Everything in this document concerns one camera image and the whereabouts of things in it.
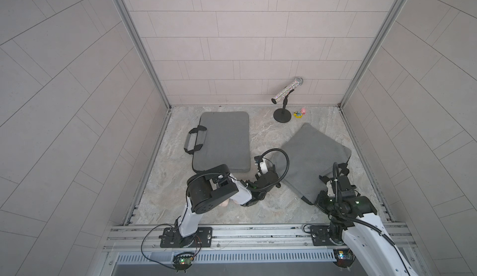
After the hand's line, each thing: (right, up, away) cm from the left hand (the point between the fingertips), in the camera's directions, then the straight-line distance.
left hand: (280, 169), depth 89 cm
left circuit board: (-39, -25, -25) cm, 53 cm away
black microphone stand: (+6, +27, +23) cm, 36 cm away
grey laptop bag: (-30, +14, +7) cm, 34 cm away
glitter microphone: (+11, +44, +10) cm, 47 cm away
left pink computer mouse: (-26, -12, -10) cm, 30 cm away
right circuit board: (+20, -27, -21) cm, 40 cm away
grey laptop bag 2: (+16, +7, +2) cm, 17 cm away
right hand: (+12, -12, -9) cm, 19 cm away
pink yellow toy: (+15, +27, +22) cm, 39 cm away
